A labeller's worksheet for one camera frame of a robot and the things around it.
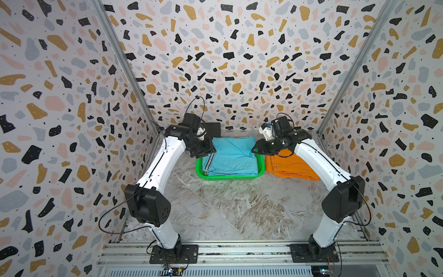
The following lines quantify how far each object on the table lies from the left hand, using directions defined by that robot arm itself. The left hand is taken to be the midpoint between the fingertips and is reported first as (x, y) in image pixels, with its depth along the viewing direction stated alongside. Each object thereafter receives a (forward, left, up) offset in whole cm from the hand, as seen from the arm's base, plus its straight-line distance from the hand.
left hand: (215, 150), depth 80 cm
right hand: (+1, -19, -2) cm, 19 cm away
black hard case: (+37, +5, -22) cm, 43 cm away
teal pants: (+8, -9, -17) cm, 21 cm away
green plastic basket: (-1, +9, -17) cm, 19 cm away
